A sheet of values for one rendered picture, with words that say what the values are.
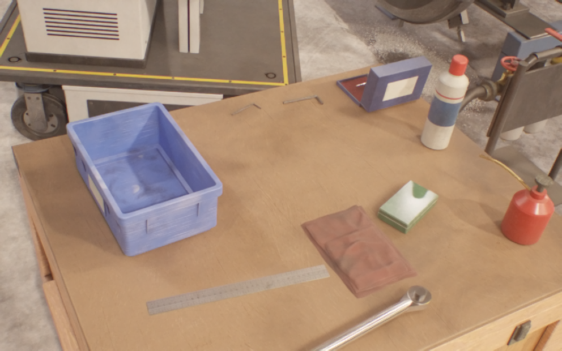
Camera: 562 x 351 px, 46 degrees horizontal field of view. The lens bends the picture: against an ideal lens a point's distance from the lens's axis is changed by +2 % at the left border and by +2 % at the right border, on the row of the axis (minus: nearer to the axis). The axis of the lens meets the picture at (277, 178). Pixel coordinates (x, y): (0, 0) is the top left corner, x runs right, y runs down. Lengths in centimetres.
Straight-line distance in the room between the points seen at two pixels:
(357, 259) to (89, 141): 59
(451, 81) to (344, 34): 154
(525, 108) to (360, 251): 90
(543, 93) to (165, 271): 125
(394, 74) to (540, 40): 120
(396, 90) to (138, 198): 69
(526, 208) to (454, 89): 31
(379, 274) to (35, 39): 125
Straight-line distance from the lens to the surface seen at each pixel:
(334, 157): 151
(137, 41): 200
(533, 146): 257
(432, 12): 248
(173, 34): 222
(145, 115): 143
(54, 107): 220
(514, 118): 203
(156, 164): 145
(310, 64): 274
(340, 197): 140
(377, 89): 161
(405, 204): 138
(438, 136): 157
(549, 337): 156
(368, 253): 127
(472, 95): 189
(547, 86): 204
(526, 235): 141
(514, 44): 269
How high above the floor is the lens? 140
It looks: 41 degrees down
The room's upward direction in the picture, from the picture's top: 7 degrees clockwise
